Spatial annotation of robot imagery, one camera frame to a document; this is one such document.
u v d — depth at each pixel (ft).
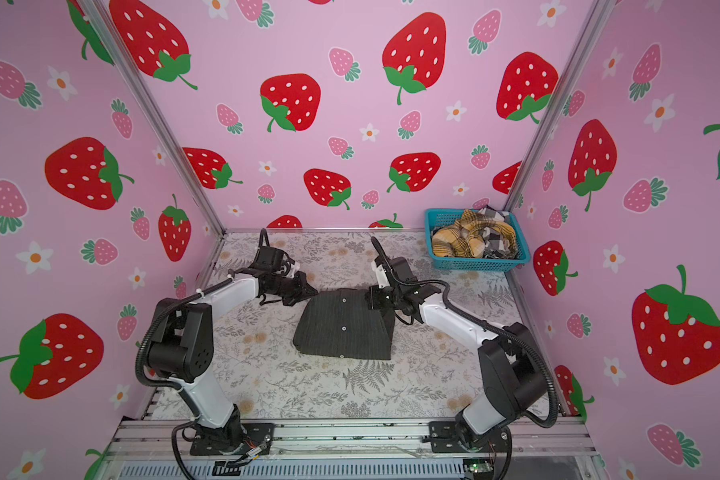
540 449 2.41
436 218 3.89
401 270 2.24
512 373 1.45
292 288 2.77
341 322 2.91
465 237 3.44
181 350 1.61
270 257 2.57
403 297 2.19
